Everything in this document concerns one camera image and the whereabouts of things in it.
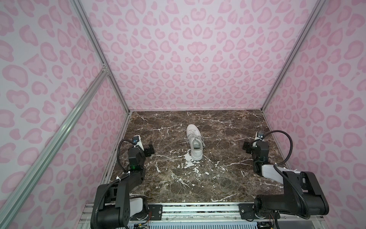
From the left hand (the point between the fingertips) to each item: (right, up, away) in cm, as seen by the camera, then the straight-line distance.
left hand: (144, 140), depth 88 cm
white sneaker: (+31, +1, +2) cm, 32 cm away
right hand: (+69, 0, +2) cm, 69 cm away
